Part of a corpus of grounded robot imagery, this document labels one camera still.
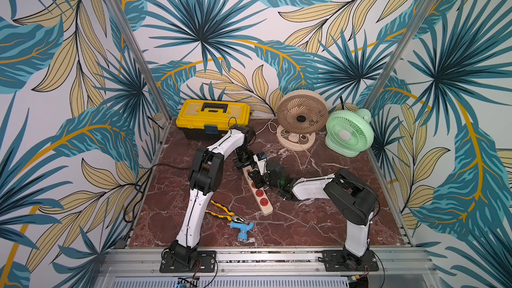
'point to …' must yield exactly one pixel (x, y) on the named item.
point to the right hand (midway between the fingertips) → (250, 171)
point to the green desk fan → (349, 132)
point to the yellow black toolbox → (207, 119)
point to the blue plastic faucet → (244, 228)
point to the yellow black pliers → (228, 215)
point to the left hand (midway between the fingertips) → (249, 172)
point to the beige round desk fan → (301, 113)
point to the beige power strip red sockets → (259, 195)
